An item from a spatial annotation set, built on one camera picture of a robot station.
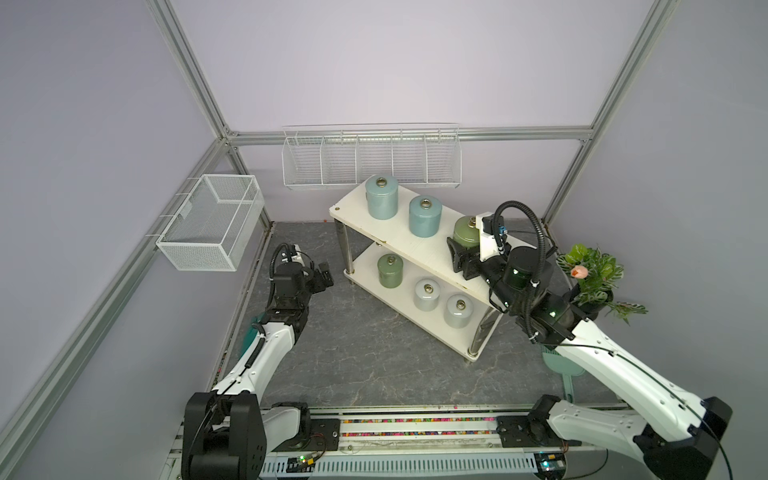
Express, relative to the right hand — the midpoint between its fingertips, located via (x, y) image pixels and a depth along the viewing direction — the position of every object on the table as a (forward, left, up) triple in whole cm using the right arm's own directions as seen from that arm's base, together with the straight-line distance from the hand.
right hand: (466, 233), depth 66 cm
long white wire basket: (+41, +34, -7) cm, 54 cm away
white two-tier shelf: (-1, +15, -6) cm, 16 cm away
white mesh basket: (+12, +67, -11) cm, 69 cm away
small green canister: (+7, +18, -24) cm, 31 cm away
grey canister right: (-7, -1, -24) cm, 25 cm away
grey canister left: (-2, +7, -24) cm, 25 cm away
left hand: (+5, +39, -20) cm, 44 cm away
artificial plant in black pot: (-5, -33, -10) cm, 35 cm away
